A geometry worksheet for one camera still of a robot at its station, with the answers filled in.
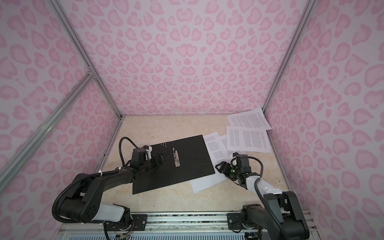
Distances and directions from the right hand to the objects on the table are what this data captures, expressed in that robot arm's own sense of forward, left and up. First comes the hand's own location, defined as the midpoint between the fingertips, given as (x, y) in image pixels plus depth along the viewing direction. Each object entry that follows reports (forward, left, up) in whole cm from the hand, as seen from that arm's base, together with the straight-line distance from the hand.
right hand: (220, 168), depth 87 cm
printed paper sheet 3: (+23, -5, -4) cm, 24 cm away
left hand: (+5, +33, +1) cm, 34 cm away
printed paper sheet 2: (-7, +10, -4) cm, 13 cm away
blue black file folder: (+8, +19, -3) cm, 21 cm away
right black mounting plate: (-26, -6, -3) cm, 27 cm away
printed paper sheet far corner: (+45, -31, -5) cm, 54 cm away
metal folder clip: (+8, +27, -2) cm, 28 cm away
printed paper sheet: (+14, 0, -4) cm, 15 cm away
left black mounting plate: (-28, +41, -3) cm, 50 cm away
